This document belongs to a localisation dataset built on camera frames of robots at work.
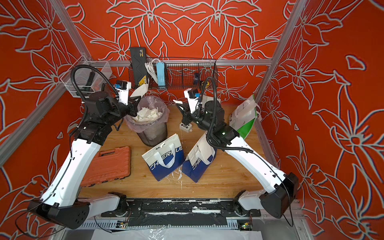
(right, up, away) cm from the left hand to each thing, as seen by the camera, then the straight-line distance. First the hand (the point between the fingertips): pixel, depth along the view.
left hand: (139, 95), depth 65 cm
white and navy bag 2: (+28, -31, +6) cm, 42 cm away
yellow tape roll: (+34, +11, +30) cm, 46 cm away
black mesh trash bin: (+2, -21, +23) cm, 31 cm away
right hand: (+16, -5, -4) cm, 17 cm away
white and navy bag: (+10, -31, +10) cm, 35 cm away
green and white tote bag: (+55, -10, +21) cm, 60 cm away
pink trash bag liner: (-1, -1, +24) cm, 24 cm away
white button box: (+20, -17, +38) cm, 46 cm away
